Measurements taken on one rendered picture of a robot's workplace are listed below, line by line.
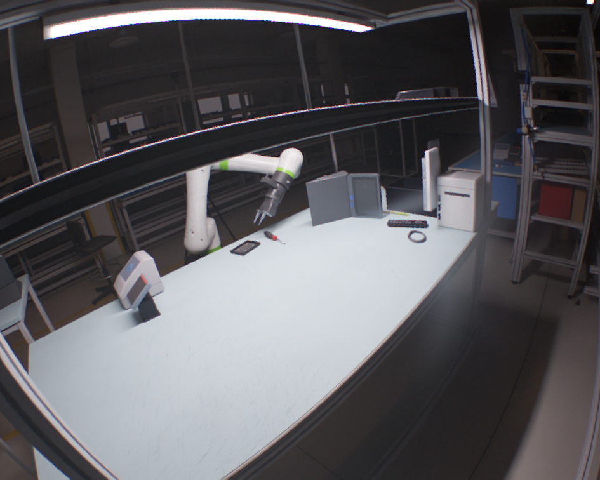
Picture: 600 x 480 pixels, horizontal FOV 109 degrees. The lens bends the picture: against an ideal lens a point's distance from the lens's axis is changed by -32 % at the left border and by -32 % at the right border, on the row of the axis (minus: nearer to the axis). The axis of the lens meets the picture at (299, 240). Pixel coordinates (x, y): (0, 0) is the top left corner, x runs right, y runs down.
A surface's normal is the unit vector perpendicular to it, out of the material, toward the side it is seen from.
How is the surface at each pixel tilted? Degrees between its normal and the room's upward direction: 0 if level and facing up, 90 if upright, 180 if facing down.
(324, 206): 90
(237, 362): 0
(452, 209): 90
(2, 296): 58
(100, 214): 90
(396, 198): 90
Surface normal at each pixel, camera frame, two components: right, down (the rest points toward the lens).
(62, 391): -0.15, -0.91
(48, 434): 0.69, 0.18
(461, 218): -0.71, 0.38
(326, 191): 0.25, 0.35
